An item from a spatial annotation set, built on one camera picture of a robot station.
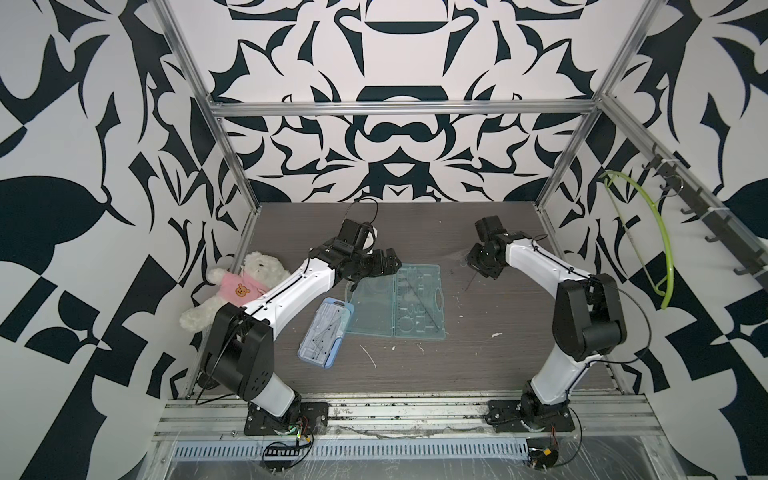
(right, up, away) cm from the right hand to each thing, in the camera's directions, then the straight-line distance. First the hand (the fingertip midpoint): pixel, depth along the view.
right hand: (472, 258), depth 96 cm
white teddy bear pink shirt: (-64, -3, -7) cm, 65 cm away
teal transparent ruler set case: (-31, -13, -2) cm, 33 cm away
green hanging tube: (+35, -4, -29) cm, 45 cm away
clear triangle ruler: (-19, -17, -4) cm, 26 cm away
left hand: (-27, 0, -11) cm, 29 cm away
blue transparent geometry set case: (-45, -22, -11) cm, 51 cm away
